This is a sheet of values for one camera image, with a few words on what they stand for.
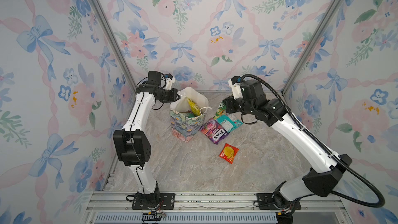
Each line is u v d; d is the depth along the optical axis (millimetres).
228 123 1001
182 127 821
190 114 904
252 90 505
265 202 731
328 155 410
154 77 662
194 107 882
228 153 880
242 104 575
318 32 860
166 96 733
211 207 732
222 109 703
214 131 957
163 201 733
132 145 482
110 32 861
